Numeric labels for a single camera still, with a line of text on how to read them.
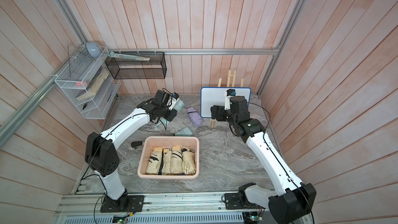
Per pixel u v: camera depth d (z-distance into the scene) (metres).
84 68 0.81
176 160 0.80
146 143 0.80
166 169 0.79
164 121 0.85
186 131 0.96
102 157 0.46
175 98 0.78
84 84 0.71
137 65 1.06
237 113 0.55
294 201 0.37
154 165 0.78
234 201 0.73
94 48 0.82
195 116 1.04
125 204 0.69
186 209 0.73
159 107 0.66
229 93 0.65
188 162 0.79
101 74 0.86
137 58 0.90
